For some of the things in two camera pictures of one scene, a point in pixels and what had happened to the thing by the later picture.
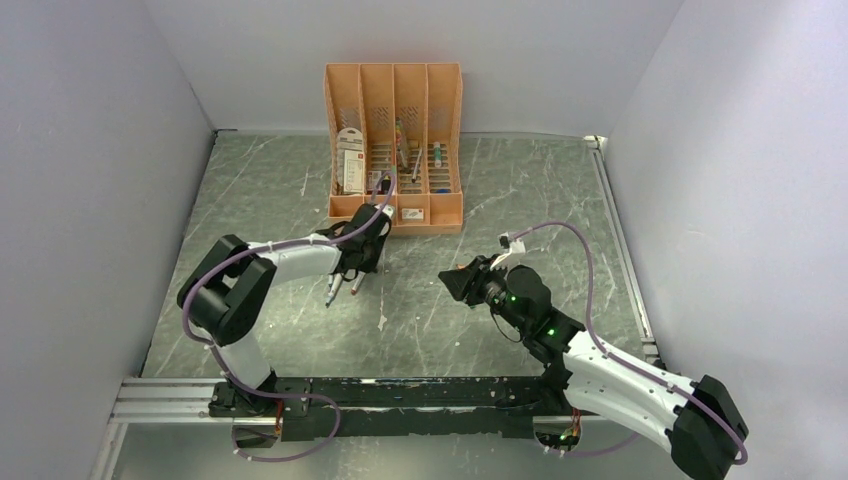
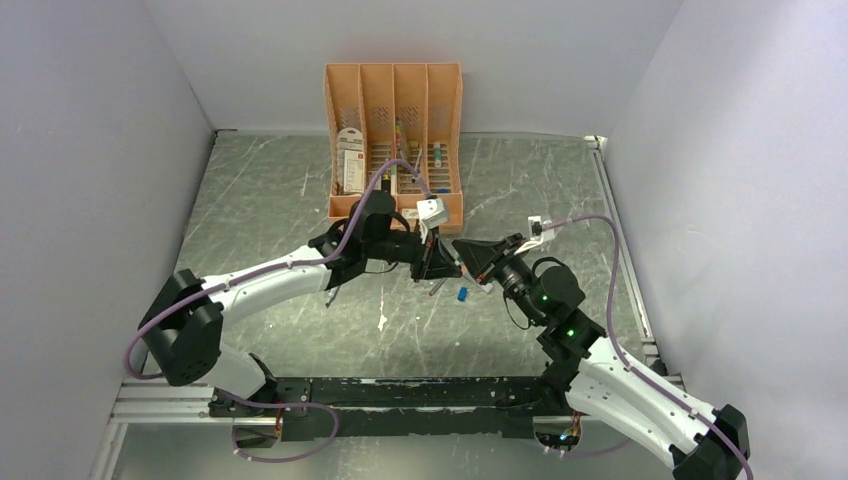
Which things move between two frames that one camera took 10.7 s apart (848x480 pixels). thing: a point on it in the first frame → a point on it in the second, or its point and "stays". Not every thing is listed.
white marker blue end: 330,294 stays
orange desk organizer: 403,119 stays
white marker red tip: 358,280 → 437,287
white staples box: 412,213 stays
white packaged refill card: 350,161 stays
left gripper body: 373,253 → 418,269
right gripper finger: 460,282 → 477,254
